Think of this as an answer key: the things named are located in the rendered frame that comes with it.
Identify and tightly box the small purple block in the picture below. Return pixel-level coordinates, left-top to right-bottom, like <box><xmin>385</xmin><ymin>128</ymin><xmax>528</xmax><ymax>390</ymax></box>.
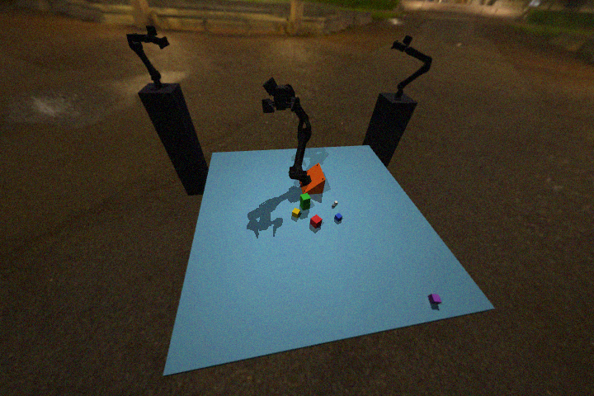
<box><xmin>428</xmin><ymin>294</ymin><xmax>442</xmax><ymax>304</ymax></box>

